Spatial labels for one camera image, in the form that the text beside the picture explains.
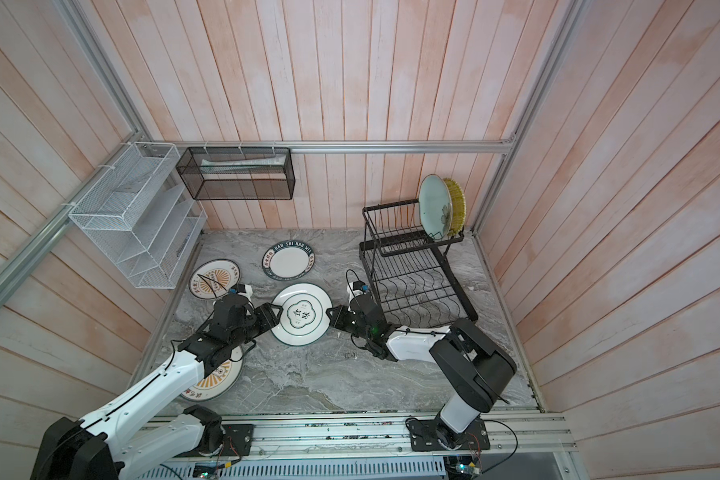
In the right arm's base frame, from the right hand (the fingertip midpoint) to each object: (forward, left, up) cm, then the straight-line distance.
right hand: (325, 311), depth 87 cm
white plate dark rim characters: (-2, +6, -1) cm, 7 cm away
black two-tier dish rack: (+19, -28, -8) cm, 35 cm away
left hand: (-4, +13, +3) cm, 13 cm away
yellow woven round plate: (+21, -38, +23) cm, 49 cm away
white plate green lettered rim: (+26, +18, -9) cm, 33 cm away
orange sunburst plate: (+17, +43, -9) cm, 47 cm away
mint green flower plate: (+26, -33, +18) cm, 46 cm away
